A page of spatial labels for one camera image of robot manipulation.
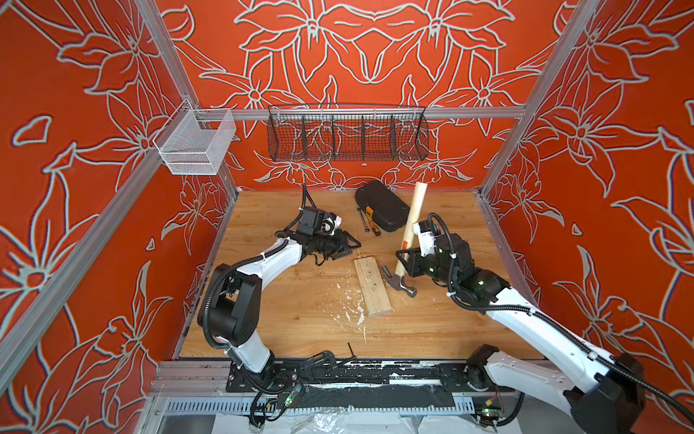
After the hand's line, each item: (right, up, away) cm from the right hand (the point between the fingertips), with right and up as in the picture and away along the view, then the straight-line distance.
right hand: (398, 248), depth 75 cm
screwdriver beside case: (-7, +7, +34) cm, 36 cm away
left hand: (-11, 0, +9) cm, 14 cm away
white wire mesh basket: (-69, +36, +18) cm, 79 cm away
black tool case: (+1, +13, +35) cm, 38 cm away
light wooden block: (-6, -16, +10) cm, 20 cm away
